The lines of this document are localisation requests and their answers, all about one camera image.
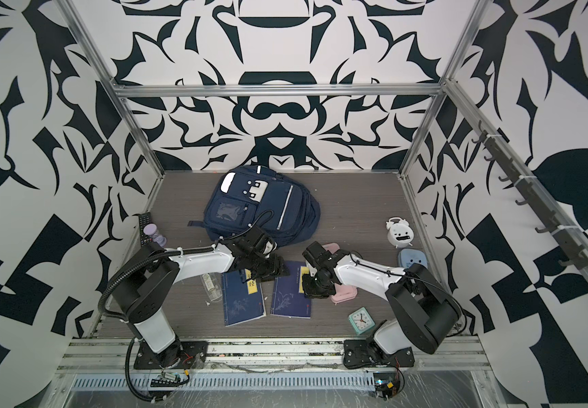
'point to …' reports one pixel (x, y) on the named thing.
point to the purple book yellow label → (288, 298)
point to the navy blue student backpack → (250, 196)
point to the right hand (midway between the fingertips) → (306, 294)
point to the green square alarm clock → (361, 320)
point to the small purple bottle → (151, 229)
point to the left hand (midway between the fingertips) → (288, 272)
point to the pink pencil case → (343, 293)
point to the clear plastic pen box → (212, 286)
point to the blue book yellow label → (243, 302)
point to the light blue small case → (408, 257)
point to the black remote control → (144, 218)
